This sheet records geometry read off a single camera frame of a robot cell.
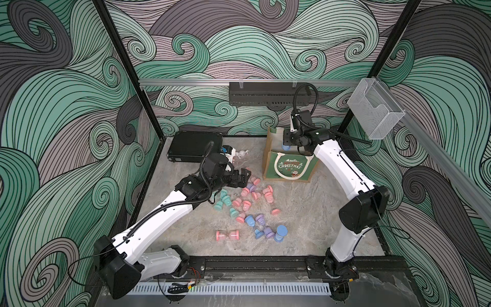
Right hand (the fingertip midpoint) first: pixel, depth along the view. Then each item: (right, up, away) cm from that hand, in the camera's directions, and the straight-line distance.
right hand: (286, 135), depth 84 cm
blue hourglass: (-16, -38, 0) cm, 41 cm away
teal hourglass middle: (-28, -30, +7) cm, 41 cm away
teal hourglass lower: (-24, -35, +1) cm, 42 cm away
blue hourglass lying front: (-13, -42, -4) cm, 44 cm away
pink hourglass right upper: (-7, -26, +9) cm, 28 cm away
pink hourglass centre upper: (-14, -29, +6) cm, 32 cm away
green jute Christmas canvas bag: (0, -14, +8) cm, 16 cm away
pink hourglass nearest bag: (-13, -22, +12) cm, 29 cm away
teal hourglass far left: (-29, -28, +8) cm, 41 cm away
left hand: (-20, -14, -11) cm, 27 cm away
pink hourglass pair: (-6, -30, +8) cm, 32 cm away
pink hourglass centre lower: (-20, -37, -1) cm, 42 cm away
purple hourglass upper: (-15, -25, +9) cm, 31 cm away
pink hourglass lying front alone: (-23, -42, -6) cm, 49 cm away
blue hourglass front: (-4, -39, -10) cm, 41 cm away
